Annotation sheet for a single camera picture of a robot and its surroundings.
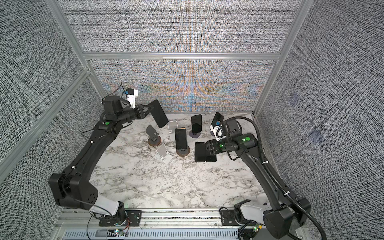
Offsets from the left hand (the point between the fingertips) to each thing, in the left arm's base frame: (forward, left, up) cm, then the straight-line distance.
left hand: (153, 107), depth 76 cm
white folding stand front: (-10, -1, -29) cm, 31 cm away
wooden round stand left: (+1, +4, -29) cm, 29 cm away
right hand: (-16, -29, -12) cm, 36 cm away
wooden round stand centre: (-7, -14, -34) cm, 37 cm away
